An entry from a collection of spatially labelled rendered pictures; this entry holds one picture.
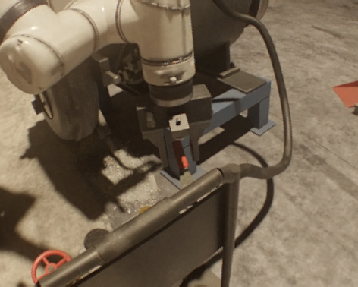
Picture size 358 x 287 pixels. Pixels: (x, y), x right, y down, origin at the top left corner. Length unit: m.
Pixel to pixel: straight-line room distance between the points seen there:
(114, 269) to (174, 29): 0.36
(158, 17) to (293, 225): 0.87
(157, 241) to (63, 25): 0.34
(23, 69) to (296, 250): 0.93
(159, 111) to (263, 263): 0.65
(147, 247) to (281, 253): 0.63
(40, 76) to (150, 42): 0.17
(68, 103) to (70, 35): 0.45
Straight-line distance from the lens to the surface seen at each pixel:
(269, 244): 1.03
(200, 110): 0.53
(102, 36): 0.46
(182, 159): 0.58
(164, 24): 0.43
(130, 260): 0.46
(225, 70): 1.38
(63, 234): 1.17
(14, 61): 0.39
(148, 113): 0.50
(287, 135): 1.01
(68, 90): 0.81
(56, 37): 0.39
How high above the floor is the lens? 0.87
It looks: 39 degrees down
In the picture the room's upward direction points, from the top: 7 degrees counter-clockwise
